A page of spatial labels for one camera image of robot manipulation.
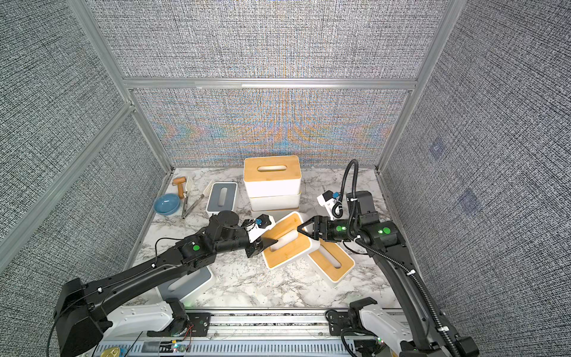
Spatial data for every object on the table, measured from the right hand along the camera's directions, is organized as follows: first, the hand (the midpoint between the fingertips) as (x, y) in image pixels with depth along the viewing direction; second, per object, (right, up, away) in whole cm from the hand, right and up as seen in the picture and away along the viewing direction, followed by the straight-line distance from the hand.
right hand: (306, 227), depth 66 cm
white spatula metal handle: (-45, +10, +40) cm, 60 cm away
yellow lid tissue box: (-12, +7, +24) cm, 28 cm away
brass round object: (-57, -36, -1) cm, 68 cm away
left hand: (-9, -2, +4) cm, 10 cm away
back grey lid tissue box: (-36, +8, +37) cm, 52 cm away
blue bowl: (-62, +4, +37) cm, 72 cm away
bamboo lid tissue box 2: (+12, -16, +20) cm, 28 cm away
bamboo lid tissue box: (-4, -5, 0) cm, 7 cm away
